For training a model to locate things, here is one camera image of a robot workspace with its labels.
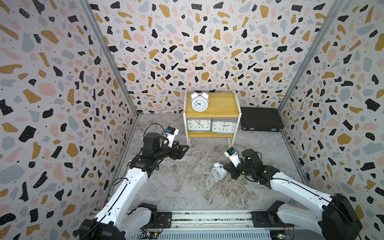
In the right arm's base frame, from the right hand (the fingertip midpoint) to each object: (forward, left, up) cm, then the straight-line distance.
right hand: (224, 166), depth 81 cm
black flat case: (+48, -34, -12) cm, 60 cm away
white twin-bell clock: (-1, +3, -4) cm, 5 cm away
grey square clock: (+21, +15, +10) cm, 28 cm away
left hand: (+5, +22, +13) cm, 26 cm away
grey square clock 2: (+20, -1, +11) cm, 22 cm away
